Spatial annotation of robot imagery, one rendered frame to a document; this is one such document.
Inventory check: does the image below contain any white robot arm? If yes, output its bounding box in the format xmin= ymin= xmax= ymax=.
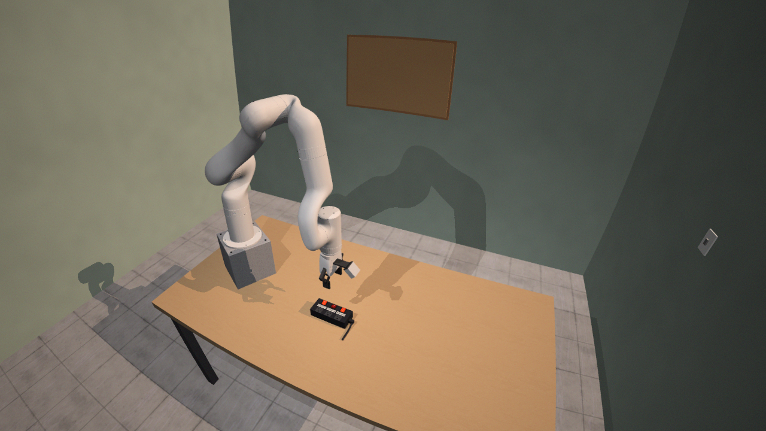
xmin=205 ymin=95 xmax=342 ymax=254

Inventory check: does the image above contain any black power strip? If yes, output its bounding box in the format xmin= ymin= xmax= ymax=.
xmin=310 ymin=298 xmax=354 ymax=340

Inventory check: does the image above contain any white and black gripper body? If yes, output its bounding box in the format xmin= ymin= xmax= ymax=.
xmin=320 ymin=250 xmax=342 ymax=277

